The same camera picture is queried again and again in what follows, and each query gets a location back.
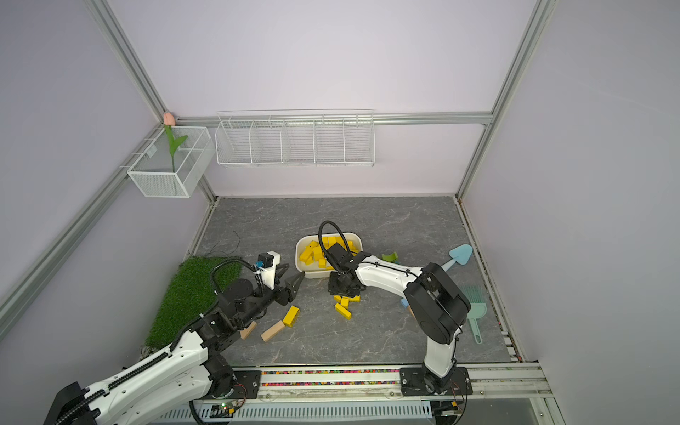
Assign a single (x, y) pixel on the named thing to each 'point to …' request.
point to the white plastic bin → (312, 262)
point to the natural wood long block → (272, 330)
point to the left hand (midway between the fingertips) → (296, 271)
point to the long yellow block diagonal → (307, 251)
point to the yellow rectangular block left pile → (291, 316)
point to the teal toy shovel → (459, 254)
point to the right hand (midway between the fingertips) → (334, 289)
